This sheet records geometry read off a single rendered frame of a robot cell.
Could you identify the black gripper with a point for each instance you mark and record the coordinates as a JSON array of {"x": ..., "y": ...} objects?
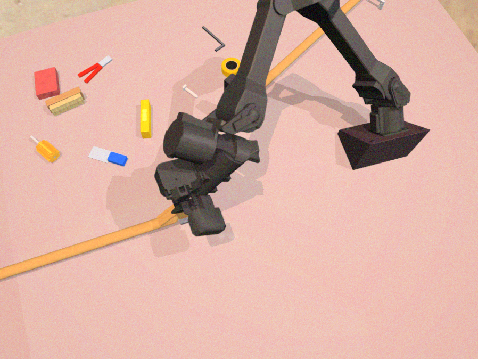
[{"x": 203, "y": 218}]

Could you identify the tan scrub brush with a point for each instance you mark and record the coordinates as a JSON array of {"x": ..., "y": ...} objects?
[{"x": 65, "y": 101}]

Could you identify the yellow rectangular block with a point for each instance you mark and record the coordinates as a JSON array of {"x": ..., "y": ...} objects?
[{"x": 145, "y": 127}]

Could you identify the yellow ring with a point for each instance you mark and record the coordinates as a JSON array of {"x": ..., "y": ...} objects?
[{"x": 230, "y": 65}]

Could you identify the yellow screwdriver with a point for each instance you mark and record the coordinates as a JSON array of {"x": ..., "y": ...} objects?
[{"x": 48, "y": 151}]

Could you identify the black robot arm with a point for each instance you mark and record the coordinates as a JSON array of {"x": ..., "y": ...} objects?
[{"x": 242, "y": 106}]

